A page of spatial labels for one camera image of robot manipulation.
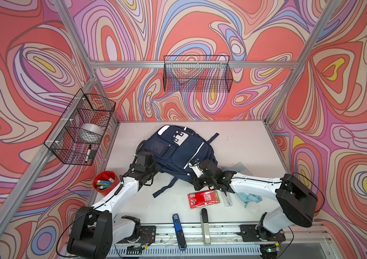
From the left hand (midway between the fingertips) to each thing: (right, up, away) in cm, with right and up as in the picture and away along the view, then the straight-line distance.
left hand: (161, 164), depth 87 cm
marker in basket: (-31, +8, -15) cm, 35 cm away
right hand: (+16, -10, -4) cm, 19 cm away
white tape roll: (-29, +17, -17) cm, 38 cm away
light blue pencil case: (+44, -16, -7) cm, 47 cm away
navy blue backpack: (+7, +9, +6) cm, 13 cm away
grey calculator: (+45, -3, +6) cm, 45 cm away
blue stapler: (+12, -32, -16) cm, 38 cm away
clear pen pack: (+35, -18, -4) cm, 40 cm away
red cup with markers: (-27, -8, -8) cm, 29 cm away
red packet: (+20, -18, -3) cm, 27 cm away
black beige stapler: (+22, -26, -15) cm, 37 cm away
